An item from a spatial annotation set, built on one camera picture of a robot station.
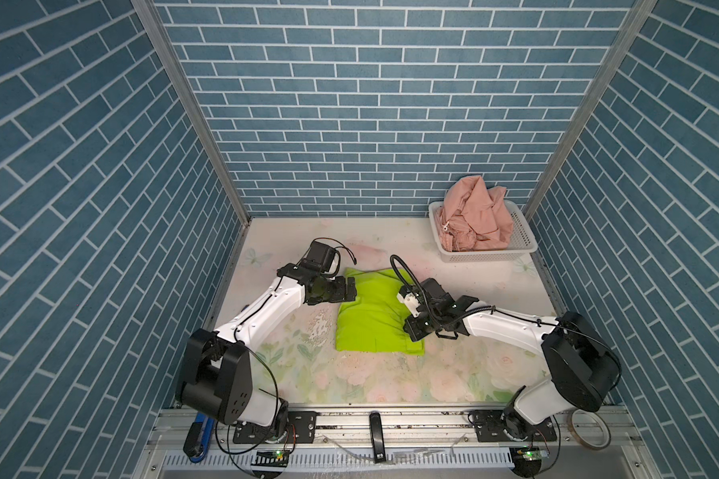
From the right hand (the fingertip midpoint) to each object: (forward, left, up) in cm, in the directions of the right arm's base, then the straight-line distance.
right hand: (402, 325), depth 87 cm
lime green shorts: (0, +8, +2) cm, 8 cm away
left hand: (+5, +17, +8) cm, 20 cm away
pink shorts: (+41, -25, +7) cm, 48 cm away
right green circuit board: (-29, -31, -7) cm, 43 cm away
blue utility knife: (-32, +47, +1) cm, 57 cm away
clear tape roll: (-21, -49, -7) cm, 53 cm away
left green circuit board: (-34, +29, -7) cm, 45 cm away
